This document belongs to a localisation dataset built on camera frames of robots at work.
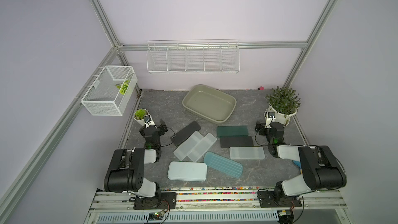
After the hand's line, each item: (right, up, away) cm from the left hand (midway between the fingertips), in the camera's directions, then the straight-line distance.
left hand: (155, 122), depth 91 cm
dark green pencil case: (+47, -6, +6) cm, 48 cm away
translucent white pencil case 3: (+54, -17, -2) cm, 57 cm away
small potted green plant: (-11, +4, +3) cm, 12 cm away
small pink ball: (+76, +24, +33) cm, 86 cm away
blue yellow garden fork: (+61, -9, -41) cm, 74 cm away
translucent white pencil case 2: (+32, -11, +2) cm, 34 cm away
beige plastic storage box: (+33, +11, +21) cm, 41 cm away
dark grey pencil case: (+44, -12, +3) cm, 45 cm away
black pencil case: (+15, -9, +3) cm, 18 cm away
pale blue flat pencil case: (+18, -26, -7) cm, 33 cm away
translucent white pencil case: (+18, -16, -2) cm, 24 cm away
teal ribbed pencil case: (+40, -22, -8) cm, 46 cm away
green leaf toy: (-14, +20, -10) cm, 26 cm away
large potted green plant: (+75, +12, -4) cm, 76 cm away
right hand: (+67, +1, +3) cm, 67 cm away
